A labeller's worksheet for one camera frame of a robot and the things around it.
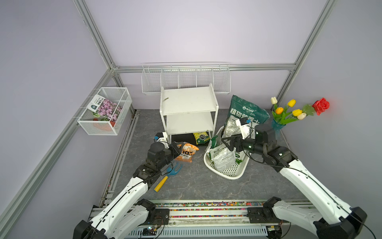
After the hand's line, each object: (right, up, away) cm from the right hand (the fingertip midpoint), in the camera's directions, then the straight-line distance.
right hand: (227, 137), depth 72 cm
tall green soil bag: (+9, +16, +11) cm, 21 cm away
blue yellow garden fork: (-32, -24, +16) cm, 43 cm away
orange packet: (-19, -8, +7) cm, 22 cm away
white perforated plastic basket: (+9, -22, +15) cm, 28 cm away
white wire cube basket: (-67, +7, +2) cm, 67 cm away
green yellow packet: (-12, -3, +30) cm, 32 cm away
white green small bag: (+4, +2, +17) cm, 18 cm away
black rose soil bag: (0, -13, +13) cm, 18 cm away
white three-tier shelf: (-19, +13, +2) cm, 23 cm away
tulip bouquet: (+34, +11, +13) cm, 38 cm away
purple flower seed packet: (-61, +15, +3) cm, 63 cm away
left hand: (-21, -4, +4) cm, 22 cm away
